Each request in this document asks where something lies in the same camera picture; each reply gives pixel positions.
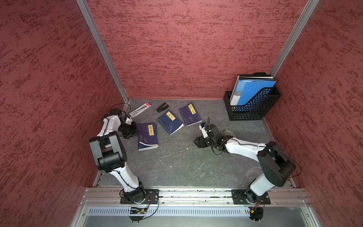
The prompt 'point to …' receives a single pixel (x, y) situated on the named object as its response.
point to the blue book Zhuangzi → (169, 122)
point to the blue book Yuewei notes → (147, 136)
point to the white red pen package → (140, 109)
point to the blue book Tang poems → (190, 115)
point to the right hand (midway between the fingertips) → (198, 142)
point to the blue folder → (250, 89)
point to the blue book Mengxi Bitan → (142, 147)
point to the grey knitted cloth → (228, 133)
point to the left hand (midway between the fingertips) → (139, 135)
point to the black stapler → (162, 107)
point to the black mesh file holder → (256, 109)
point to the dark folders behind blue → (256, 76)
